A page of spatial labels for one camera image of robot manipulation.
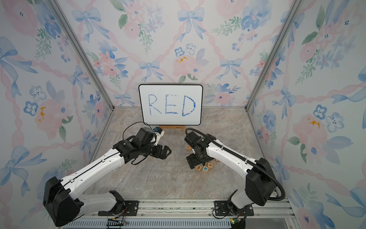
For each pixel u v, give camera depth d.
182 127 1.01
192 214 0.73
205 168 0.85
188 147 0.95
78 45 0.83
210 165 0.86
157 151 0.68
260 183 0.42
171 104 0.95
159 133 0.71
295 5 0.68
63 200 0.38
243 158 0.46
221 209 0.73
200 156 0.68
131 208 0.75
